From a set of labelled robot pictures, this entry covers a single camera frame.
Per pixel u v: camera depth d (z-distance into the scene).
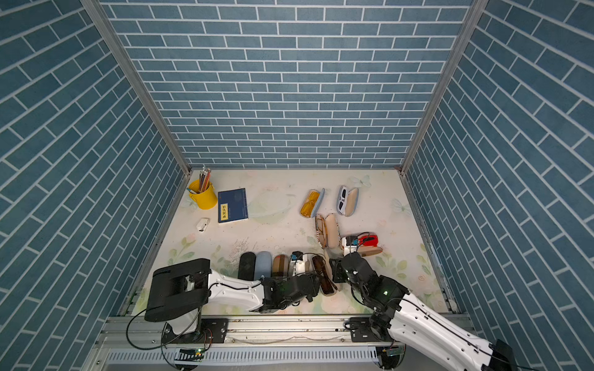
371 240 0.95
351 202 1.07
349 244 0.70
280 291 0.63
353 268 0.57
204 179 0.97
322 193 1.05
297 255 0.75
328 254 0.88
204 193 0.99
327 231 0.96
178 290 0.47
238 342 0.73
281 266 0.85
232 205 1.05
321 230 0.97
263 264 0.85
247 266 0.86
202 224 0.96
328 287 0.82
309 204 1.05
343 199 1.05
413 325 0.51
